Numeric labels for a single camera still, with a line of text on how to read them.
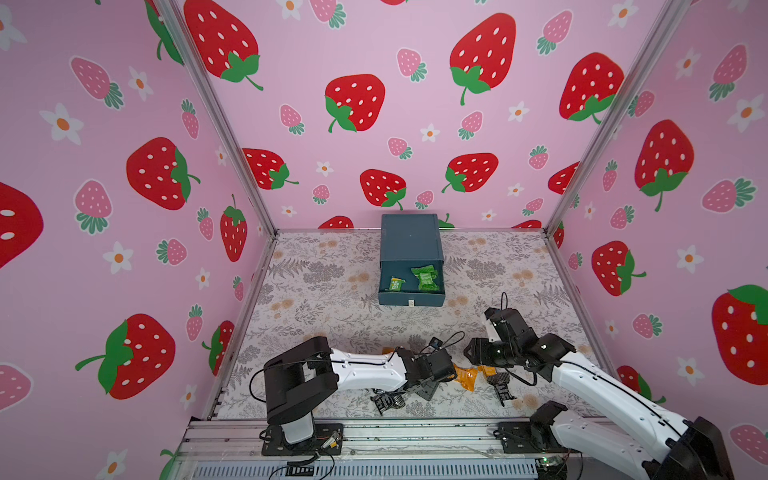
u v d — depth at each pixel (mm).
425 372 636
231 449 730
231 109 856
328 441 716
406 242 903
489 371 837
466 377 837
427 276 838
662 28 707
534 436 661
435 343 765
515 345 614
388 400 792
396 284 844
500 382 823
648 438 423
